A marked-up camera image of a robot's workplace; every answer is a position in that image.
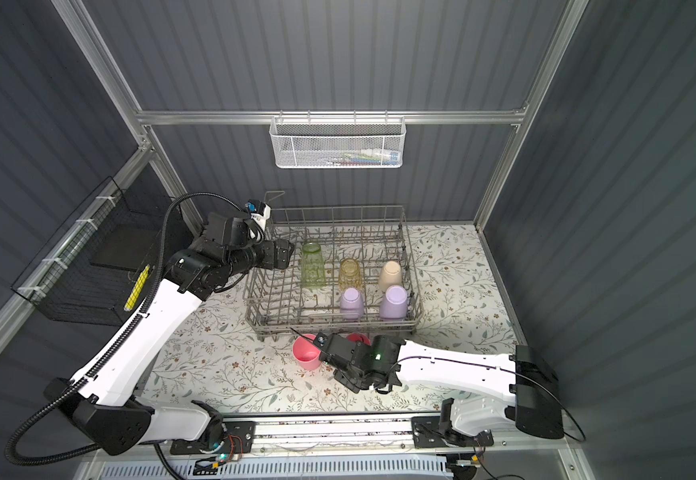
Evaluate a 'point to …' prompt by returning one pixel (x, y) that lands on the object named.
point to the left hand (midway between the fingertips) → (277, 243)
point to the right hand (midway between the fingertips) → (349, 367)
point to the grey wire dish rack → (276, 304)
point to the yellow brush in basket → (138, 288)
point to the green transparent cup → (313, 269)
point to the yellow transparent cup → (350, 275)
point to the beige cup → (390, 275)
